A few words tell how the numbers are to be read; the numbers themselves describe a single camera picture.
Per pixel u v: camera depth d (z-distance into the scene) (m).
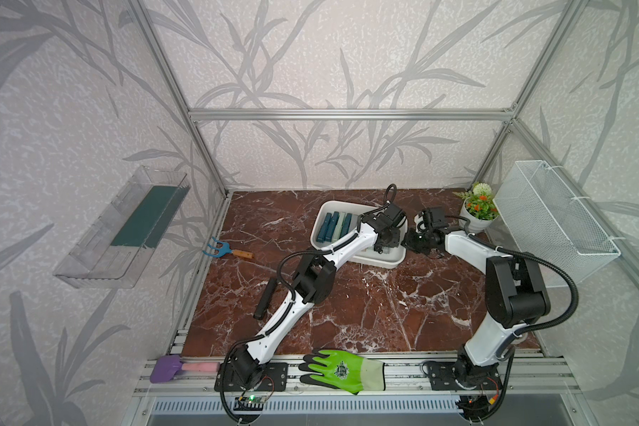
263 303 0.86
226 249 1.01
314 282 0.64
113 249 0.64
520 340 0.79
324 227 1.05
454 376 0.72
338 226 1.05
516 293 0.48
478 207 0.94
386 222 0.78
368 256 0.95
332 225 1.05
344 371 0.74
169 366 0.75
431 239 0.72
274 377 0.74
